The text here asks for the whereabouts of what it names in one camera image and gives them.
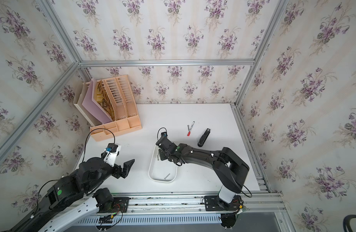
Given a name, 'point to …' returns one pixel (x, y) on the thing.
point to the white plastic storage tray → (161, 170)
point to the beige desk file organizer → (126, 116)
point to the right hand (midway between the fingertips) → (164, 151)
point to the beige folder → (78, 104)
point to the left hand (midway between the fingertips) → (128, 159)
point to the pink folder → (92, 108)
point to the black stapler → (203, 137)
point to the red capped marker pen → (189, 131)
